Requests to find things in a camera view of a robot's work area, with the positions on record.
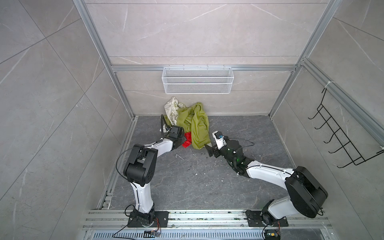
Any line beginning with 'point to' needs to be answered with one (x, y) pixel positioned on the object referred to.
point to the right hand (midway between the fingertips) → (212, 138)
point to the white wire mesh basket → (197, 80)
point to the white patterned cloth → (171, 107)
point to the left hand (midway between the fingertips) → (183, 134)
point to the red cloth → (188, 140)
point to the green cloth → (193, 119)
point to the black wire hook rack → (357, 159)
